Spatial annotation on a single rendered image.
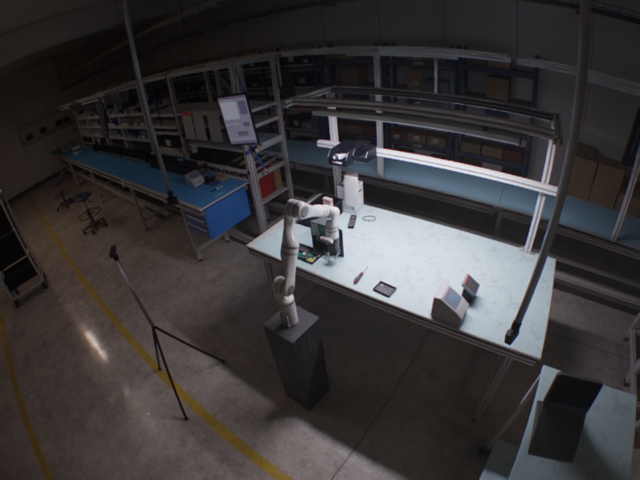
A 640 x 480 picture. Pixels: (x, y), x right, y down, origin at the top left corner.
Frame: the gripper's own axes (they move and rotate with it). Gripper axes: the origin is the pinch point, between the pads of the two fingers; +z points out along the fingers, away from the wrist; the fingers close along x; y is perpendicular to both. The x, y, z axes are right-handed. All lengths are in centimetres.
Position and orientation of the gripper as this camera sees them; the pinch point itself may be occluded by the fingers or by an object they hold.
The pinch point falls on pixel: (332, 261)
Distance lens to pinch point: 211.2
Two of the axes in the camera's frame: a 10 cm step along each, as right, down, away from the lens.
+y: 6.2, -4.9, 6.1
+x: -7.8, -2.9, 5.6
